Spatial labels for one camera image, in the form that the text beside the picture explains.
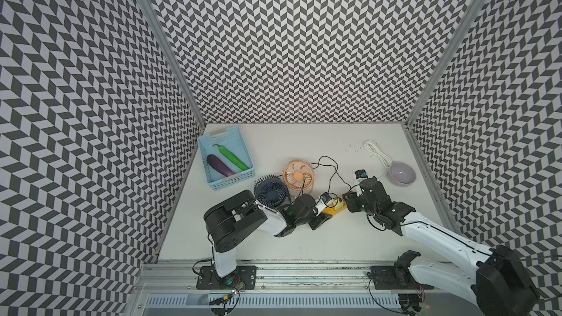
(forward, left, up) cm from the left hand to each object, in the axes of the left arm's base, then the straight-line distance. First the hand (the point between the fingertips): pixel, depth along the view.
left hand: (323, 211), depth 89 cm
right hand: (+2, -9, +7) cm, 11 cm away
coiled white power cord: (+33, -26, +2) cm, 42 cm away
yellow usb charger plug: (-1, -4, +8) cm, 9 cm away
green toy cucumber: (+25, +41, 0) cm, 48 cm away
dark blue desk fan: (+4, +21, +11) cm, 24 cm away
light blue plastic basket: (+27, +46, 0) cm, 54 cm away
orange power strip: (-1, -2, +3) cm, 4 cm away
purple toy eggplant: (+22, +47, +2) cm, 52 cm away
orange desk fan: (+12, +10, +8) cm, 18 cm away
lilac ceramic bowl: (+16, -36, +2) cm, 40 cm away
